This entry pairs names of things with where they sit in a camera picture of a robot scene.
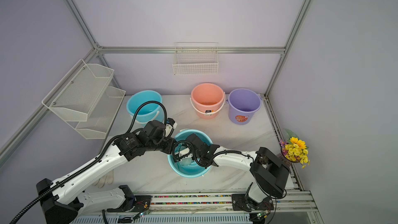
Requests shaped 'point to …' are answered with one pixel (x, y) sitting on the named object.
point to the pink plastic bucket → (208, 99)
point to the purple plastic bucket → (243, 104)
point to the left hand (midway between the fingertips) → (175, 146)
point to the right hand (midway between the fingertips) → (191, 141)
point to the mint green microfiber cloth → (187, 160)
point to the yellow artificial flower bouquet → (293, 149)
